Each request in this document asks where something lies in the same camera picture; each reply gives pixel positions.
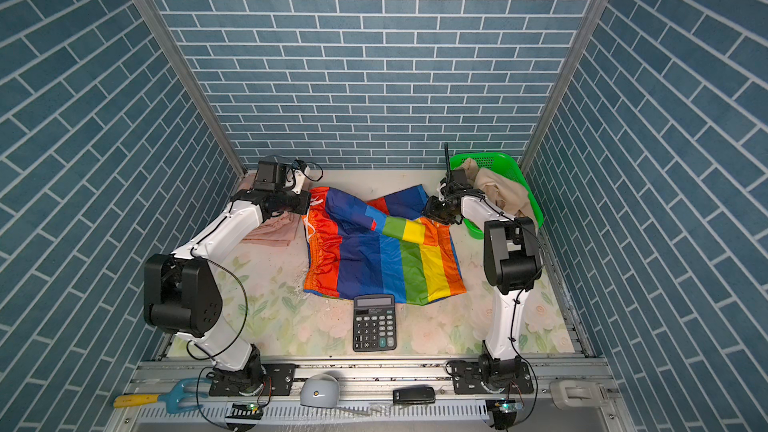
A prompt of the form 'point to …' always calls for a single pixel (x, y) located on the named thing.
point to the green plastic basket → (500, 164)
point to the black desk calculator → (374, 323)
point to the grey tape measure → (320, 390)
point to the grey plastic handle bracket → (578, 393)
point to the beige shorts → (510, 194)
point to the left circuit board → (243, 411)
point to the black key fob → (417, 394)
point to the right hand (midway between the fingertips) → (425, 209)
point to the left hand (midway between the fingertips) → (309, 196)
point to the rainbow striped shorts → (379, 247)
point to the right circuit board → (504, 412)
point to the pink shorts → (276, 230)
